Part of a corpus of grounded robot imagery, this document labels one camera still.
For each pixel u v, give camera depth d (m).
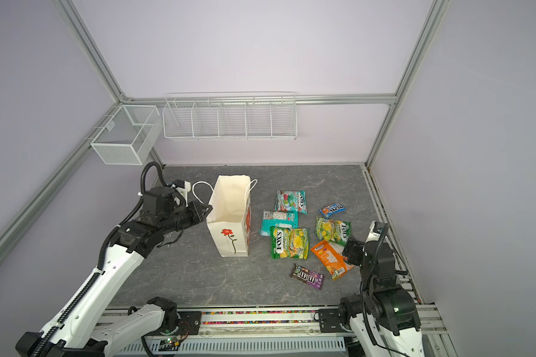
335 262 0.84
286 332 0.73
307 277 0.82
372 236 0.60
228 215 0.98
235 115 0.98
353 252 0.61
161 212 0.54
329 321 0.74
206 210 0.72
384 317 0.44
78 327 0.38
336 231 0.91
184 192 0.65
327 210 1.01
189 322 0.74
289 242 0.89
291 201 1.02
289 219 0.96
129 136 1.01
